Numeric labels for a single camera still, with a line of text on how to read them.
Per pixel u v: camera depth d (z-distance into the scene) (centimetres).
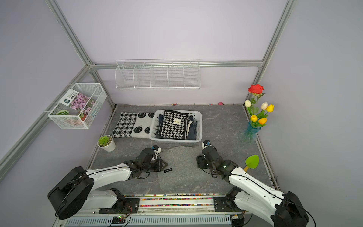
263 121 71
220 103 124
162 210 73
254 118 73
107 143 89
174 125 99
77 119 72
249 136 93
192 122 103
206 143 74
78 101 75
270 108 78
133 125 102
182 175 80
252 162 89
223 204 74
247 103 83
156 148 82
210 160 62
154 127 96
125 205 72
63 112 71
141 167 68
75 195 42
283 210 40
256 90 79
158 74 99
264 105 79
